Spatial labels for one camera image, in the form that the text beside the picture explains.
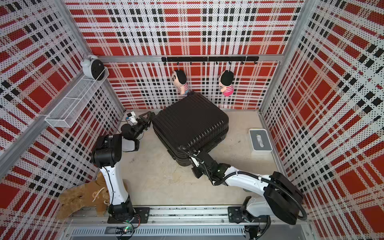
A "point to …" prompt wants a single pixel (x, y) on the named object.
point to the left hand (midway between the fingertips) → (154, 113)
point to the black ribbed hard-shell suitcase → (193, 122)
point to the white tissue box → (259, 142)
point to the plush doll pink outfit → (226, 81)
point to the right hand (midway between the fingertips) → (196, 163)
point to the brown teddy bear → (93, 194)
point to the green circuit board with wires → (129, 229)
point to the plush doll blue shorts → (179, 78)
